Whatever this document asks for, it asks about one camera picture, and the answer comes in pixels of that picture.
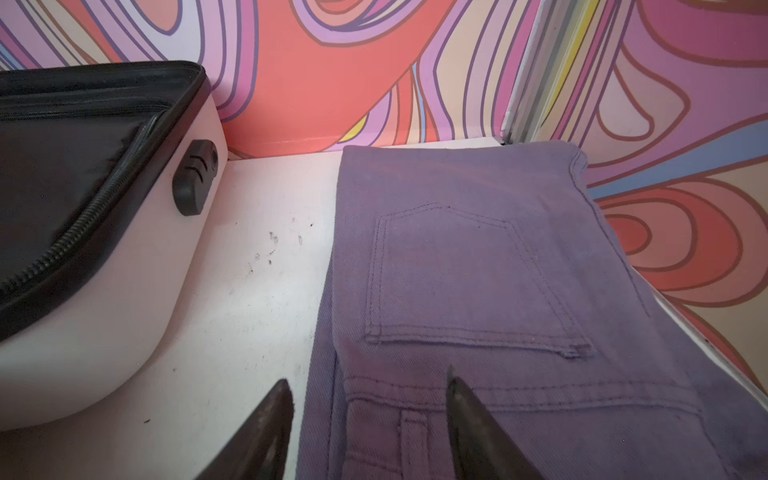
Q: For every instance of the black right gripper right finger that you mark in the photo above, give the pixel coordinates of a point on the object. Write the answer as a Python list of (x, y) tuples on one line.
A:
[(480, 448)]

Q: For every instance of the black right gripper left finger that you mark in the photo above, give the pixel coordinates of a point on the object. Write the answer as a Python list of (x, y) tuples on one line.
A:
[(258, 449)]

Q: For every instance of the black white suitcase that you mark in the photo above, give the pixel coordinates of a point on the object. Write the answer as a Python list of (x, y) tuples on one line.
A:
[(108, 175)]

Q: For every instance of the folded purple jeans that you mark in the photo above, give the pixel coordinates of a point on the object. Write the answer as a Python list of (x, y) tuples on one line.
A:
[(495, 262)]

